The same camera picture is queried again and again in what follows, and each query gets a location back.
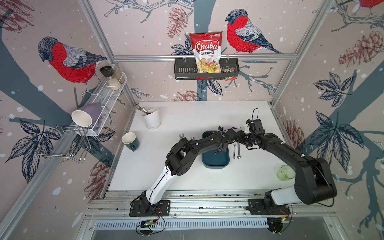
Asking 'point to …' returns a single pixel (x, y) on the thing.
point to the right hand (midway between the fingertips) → (235, 136)
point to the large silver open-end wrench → (239, 156)
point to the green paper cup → (130, 139)
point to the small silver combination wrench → (234, 157)
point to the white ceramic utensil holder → (153, 119)
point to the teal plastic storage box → (215, 160)
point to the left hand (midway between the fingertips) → (221, 145)
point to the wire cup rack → (67, 143)
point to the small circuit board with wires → (147, 223)
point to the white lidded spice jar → (114, 84)
